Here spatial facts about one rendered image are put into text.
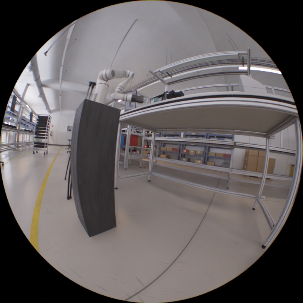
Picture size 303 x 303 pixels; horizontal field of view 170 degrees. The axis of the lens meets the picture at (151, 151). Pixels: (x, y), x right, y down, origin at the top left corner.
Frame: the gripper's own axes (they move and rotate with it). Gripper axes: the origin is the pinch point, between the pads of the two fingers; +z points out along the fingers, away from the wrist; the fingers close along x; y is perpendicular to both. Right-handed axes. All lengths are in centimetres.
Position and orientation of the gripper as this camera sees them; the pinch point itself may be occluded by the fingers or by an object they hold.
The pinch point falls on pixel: (149, 101)
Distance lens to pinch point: 107.5
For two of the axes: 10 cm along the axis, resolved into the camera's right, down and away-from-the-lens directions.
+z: 9.8, 0.9, 1.9
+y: 1.8, 0.6, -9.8
